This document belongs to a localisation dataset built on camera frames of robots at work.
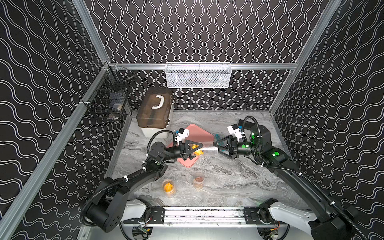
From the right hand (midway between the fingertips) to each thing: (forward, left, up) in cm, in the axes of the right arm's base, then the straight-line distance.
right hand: (215, 146), depth 66 cm
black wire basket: (+37, +61, 0) cm, 71 cm away
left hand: (-2, +6, +1) cm, 7 cm away
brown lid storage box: (+40, +38, -16) cm, 57 cm away
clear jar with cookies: (-2, +8, -1) cm, 8 cm away
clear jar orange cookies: (-10, +22, -22) cm, 33 cm away
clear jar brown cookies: (-7, +7, -23) cm, 25 cm away
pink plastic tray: (+6, +14, -29) cm, 32 cm away
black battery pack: (+38, -29, -28) cm, 55 cm away
